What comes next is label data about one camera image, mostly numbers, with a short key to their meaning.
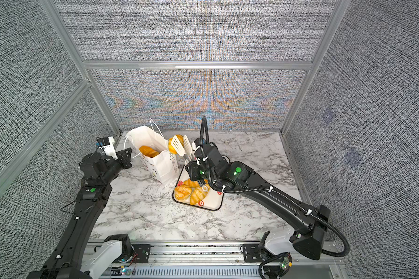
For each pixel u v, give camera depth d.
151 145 0.98
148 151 0.95
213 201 0.88
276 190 0.42
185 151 0.68
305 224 0.39
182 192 0.87
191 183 0.90
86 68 0.88
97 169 0.55
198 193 0.86
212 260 0.73
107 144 0.63
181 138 0.73
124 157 0.65
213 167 0.48
